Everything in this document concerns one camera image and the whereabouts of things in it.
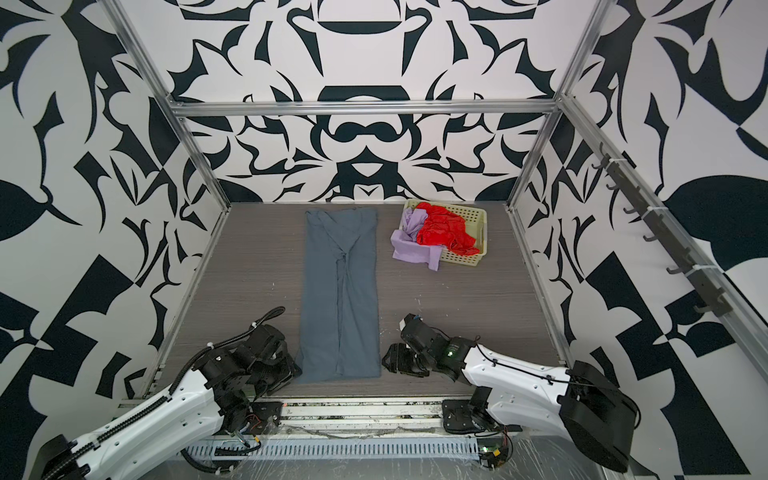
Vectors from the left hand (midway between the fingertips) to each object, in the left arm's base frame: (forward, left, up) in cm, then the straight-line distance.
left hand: (302, 370), depth 79 cm
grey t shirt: (+15, -9, -2) cm, 17 cm away
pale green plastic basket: (+49, -57, 0) cm, 75 cm away
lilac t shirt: (+38, -29, +4) cm, 48 cm away
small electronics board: (-19, -47, -3) cm, 50 cm away
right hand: (0, -22, +2) cm, 22 cm away
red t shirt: (+41, -42, +8) cm, 59 cm away
